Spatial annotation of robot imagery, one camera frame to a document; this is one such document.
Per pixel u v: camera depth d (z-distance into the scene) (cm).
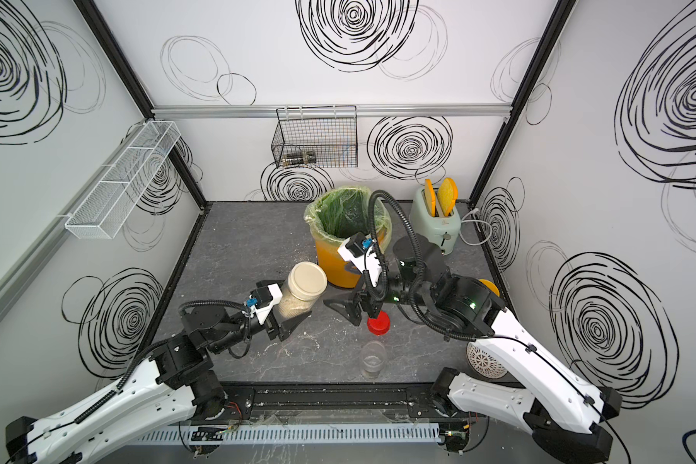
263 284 61
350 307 47
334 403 75
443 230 94
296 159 87
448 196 94
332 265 61
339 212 93
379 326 85
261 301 51
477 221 120
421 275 40
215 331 50
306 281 58
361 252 47
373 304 48
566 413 37
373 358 81
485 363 79
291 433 71
